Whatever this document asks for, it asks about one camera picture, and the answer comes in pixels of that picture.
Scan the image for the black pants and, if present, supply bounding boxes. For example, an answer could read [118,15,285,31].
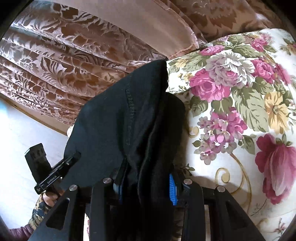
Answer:
[61,60,185,240]

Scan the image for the person's left hand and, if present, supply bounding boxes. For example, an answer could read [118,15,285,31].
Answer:
[43,190,64,207]

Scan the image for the wooden wardrobe door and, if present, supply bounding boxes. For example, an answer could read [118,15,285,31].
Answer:
[1,94,69,136]

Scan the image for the brown floral curtain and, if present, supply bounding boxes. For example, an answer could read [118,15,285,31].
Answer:
[1,1,282,126]

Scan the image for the floral bed sheet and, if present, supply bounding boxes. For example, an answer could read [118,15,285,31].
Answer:
[166,29,295,240]

